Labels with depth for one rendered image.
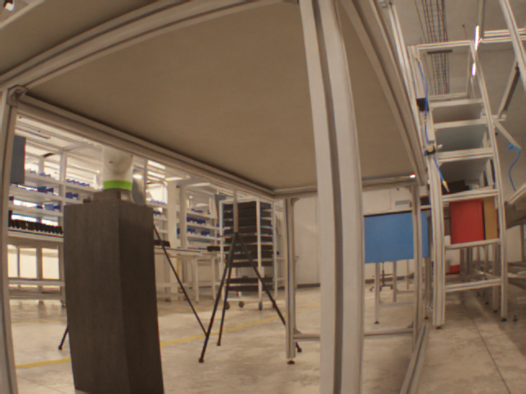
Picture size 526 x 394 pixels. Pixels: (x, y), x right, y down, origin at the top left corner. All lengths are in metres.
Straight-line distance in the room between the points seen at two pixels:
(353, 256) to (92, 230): 1.37
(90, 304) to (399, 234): 2.32
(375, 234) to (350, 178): 2.89
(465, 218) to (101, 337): 2.62
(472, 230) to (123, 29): 2.99
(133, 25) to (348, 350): 0.58
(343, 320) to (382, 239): 2.88
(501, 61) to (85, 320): 7.10
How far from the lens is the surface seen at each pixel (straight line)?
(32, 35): 0.91
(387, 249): 3.37
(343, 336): 0.51
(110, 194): 1.79
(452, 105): 3.46
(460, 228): 3.39
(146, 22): 0.74
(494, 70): 7.59
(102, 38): 0.80
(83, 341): 1.84
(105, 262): 1.71
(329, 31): 0.58
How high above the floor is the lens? 0.54
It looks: 10 degrees up
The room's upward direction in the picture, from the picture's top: 2 degrees counter-clockwise
